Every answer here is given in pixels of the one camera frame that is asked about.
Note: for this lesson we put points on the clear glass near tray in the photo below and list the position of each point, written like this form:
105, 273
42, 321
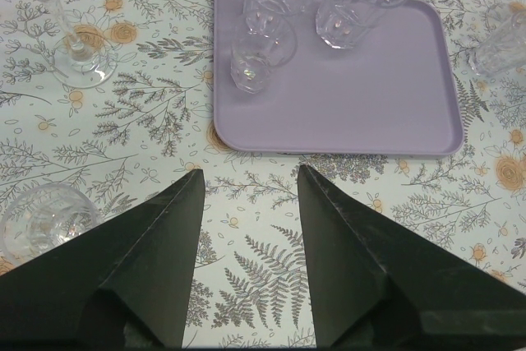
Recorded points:
503, 49

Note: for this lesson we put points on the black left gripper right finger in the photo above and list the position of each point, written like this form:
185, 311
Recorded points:
374, 283

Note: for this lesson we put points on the clear wine glass left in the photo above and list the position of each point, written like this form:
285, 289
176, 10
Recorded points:
80, 65

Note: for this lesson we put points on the small clear glass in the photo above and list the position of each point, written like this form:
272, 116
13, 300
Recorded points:
262, 42

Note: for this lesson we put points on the lilac rectangular plastic tray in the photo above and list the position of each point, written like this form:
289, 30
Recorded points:
393, 95

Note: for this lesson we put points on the floral patterned table mat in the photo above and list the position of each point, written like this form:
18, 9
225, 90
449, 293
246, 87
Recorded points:
128, 139

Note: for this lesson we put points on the clear stemmed glass back left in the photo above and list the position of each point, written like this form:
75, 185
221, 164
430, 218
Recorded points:
43, 218

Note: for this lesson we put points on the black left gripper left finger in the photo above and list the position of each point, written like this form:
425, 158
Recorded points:
135, 269

